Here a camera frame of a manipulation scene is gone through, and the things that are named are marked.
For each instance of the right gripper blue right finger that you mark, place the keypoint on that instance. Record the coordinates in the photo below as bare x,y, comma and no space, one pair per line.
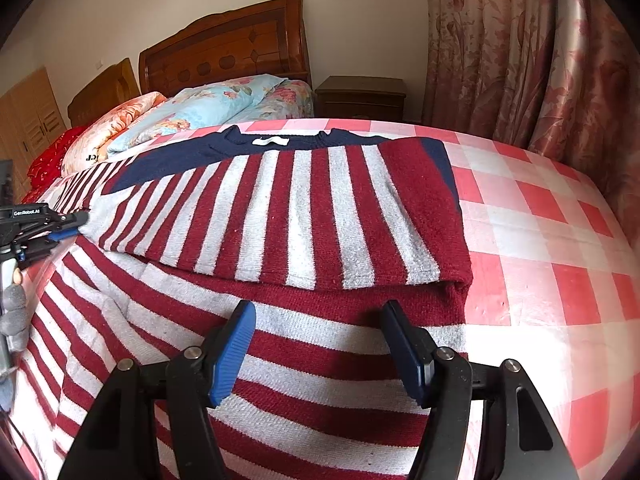
411,348

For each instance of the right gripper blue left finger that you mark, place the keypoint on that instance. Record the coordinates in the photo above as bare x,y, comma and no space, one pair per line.
226,355

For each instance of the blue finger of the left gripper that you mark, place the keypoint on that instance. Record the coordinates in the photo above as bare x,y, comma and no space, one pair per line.
58,236

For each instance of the red grey striped navy sweater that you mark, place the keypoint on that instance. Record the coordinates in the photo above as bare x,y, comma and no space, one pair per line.
318,232

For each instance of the grey gloved left hand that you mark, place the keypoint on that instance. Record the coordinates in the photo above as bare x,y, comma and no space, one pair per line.
15,322

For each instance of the red patterned blanket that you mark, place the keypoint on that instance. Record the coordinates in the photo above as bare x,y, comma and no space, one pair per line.
46,168

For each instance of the orange floral pillow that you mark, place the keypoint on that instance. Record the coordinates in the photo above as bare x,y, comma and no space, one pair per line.
90,147

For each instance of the wooden louvered wardrobe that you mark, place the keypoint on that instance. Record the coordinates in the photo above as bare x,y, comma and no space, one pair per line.
30,121

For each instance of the pink checkered bed sheet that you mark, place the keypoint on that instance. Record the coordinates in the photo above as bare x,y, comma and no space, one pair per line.
555,283

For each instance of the small wooden headboard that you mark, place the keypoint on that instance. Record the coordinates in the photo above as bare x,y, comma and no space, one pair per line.
115,85

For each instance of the light blue floral pillow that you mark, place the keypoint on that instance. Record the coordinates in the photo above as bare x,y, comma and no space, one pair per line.
194,108

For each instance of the dark wooden nightstand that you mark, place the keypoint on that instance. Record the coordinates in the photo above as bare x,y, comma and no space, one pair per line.
361,97

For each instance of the large carved wooden headboard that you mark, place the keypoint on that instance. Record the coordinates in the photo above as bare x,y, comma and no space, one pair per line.
264,38

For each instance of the pink floral curtain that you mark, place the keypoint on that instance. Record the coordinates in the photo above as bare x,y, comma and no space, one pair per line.
559,78

